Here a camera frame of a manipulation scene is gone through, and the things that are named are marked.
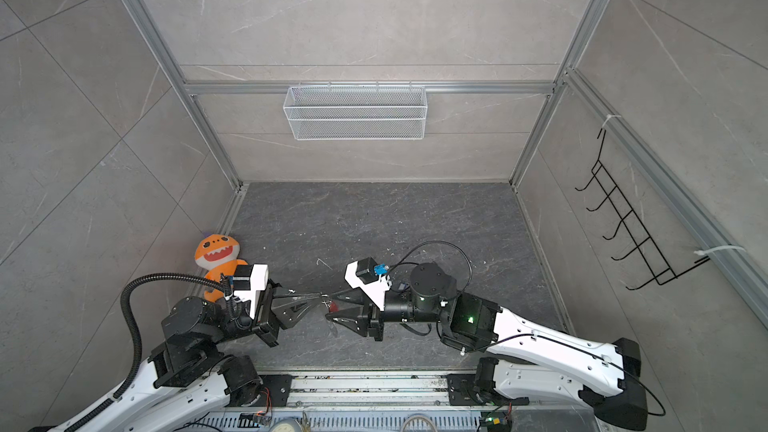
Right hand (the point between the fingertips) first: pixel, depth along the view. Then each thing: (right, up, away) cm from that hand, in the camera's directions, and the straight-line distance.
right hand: (333, 304), depth 53 cm
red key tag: (0, 0, 0) cm, 1 cm away
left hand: (-2, +3, -3) cm, 5 cm away
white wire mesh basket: (-3, +50, +47) cm, 69 cm away
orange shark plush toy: (-43, +3, +37) cm, 57 cm away
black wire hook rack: (+65, +5, +5) cm, 65 cm away
